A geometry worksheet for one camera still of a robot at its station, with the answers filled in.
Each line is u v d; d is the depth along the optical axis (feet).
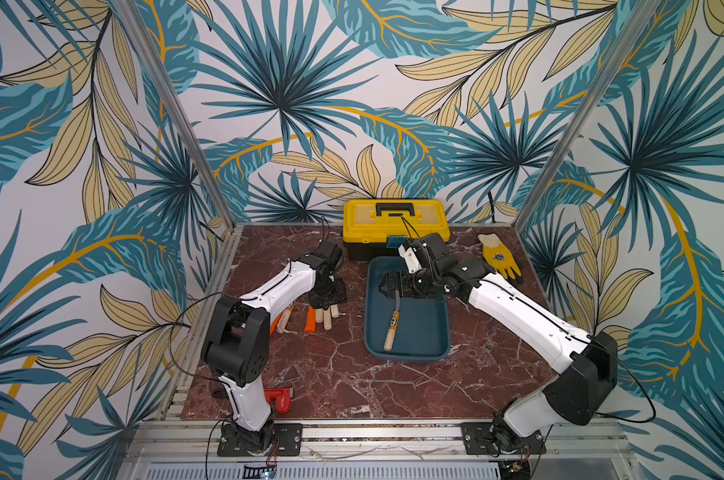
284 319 3.03
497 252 3.60
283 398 2.56
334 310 3.08
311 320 3.04
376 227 3.18
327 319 3.04
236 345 1.54
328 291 2.54
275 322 3.02
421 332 2.96
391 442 2.45
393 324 3.01
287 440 2.40
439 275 1.92
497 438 2.16
